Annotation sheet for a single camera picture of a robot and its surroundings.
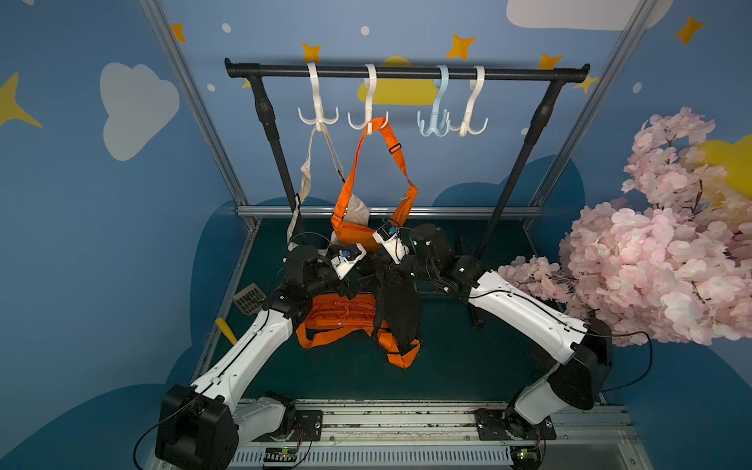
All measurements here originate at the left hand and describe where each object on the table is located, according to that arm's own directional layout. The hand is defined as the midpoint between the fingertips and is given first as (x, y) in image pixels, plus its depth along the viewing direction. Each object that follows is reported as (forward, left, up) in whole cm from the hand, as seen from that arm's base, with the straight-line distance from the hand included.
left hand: (361, 256), depth 77 cm
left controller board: (-43, +19, -29) cm, 55 cm away
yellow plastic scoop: (-10, +44, -23) cm, 50 cm away
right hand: (-2, -5, +2) cm, 6 cm away
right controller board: (-41, -43, -29) cm, 67 cm away
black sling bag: (-4, -11, -19) cm, 22 cm away
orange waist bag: (-6, +8, -22) cm, 24 cm away
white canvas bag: (+13, +2, +5) cm, 14 cm away
